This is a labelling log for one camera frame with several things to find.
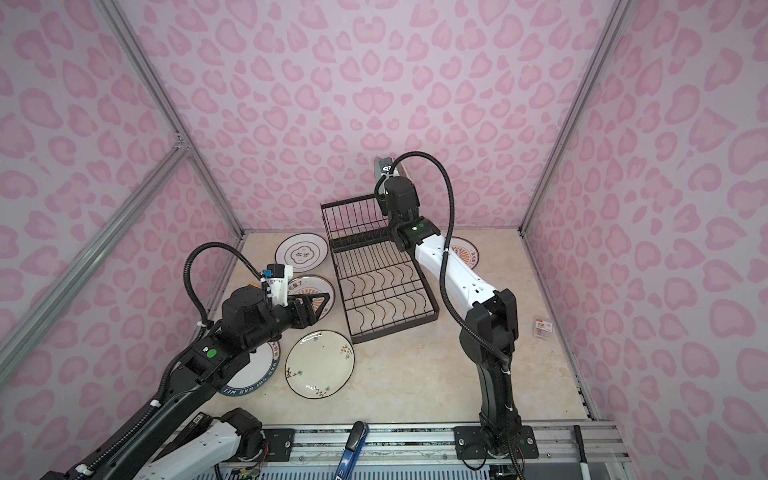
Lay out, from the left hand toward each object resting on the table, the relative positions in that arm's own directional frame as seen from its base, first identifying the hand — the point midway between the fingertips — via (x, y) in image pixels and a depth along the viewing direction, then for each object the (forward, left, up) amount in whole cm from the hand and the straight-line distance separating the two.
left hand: (321, 292), depth 70 cm
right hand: (+30, -19, +10) cm, 37 cm away
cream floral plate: (-7, +5, -28) cm, 29 cm away
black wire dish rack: (+18, -13, -25) cm, 33 cm away
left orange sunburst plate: (+18, +11, -22) cm, 30 cm away
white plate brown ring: (+36, +17, -27) cm, 48 cm away
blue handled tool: (-30, -6, -23) cm, 38 cm away
